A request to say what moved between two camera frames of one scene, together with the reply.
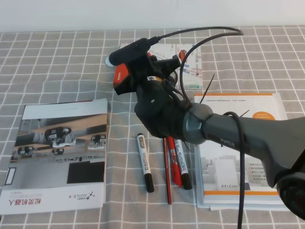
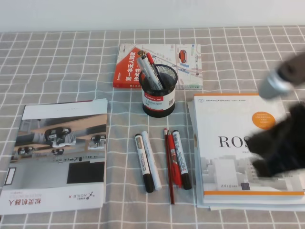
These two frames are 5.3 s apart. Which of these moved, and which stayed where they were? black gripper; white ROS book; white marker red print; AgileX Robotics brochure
Moved: black gripper
Stayed: white ROS book; AgileX Robotics brochure; white marker red print
